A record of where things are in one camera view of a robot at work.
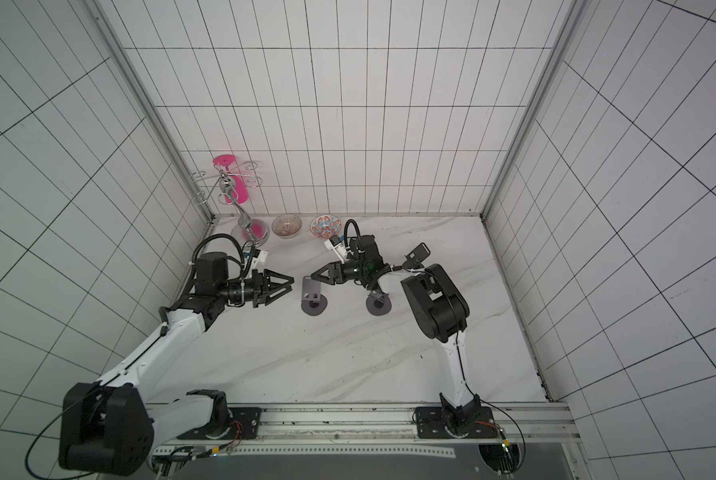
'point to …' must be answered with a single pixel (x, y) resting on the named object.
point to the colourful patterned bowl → (325, 227)
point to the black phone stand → (416, 256)
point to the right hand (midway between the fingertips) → (321, 268)
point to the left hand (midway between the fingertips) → (289, 288)
